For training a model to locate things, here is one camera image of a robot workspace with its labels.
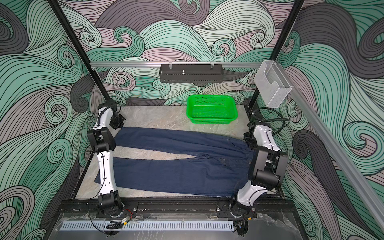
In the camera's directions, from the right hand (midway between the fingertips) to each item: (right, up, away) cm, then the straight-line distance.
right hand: (249, 142), depth 89 cm
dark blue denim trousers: (-18, -14, -4) cm, 23 cm away
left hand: (-86, +11, +19) cm, 89 cm away
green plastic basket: (-19, +22, +29) cm, 41 cm away
